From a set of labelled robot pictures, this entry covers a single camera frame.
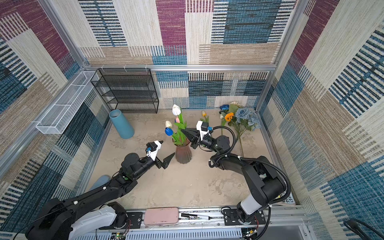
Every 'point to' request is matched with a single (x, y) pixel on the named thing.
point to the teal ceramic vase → (123, 125)
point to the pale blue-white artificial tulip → (178, 137)
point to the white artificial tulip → (168, 124)
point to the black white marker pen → (197, 216)
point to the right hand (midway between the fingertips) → (181, 129)
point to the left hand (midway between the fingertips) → (167, 145)
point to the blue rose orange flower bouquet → (240, 119)
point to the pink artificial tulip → (177, 120)
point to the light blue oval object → (101, 180)
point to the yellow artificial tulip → (206, 118)
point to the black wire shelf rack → (128, 90)
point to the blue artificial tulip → (168, 131)
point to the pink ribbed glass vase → (183, 153)
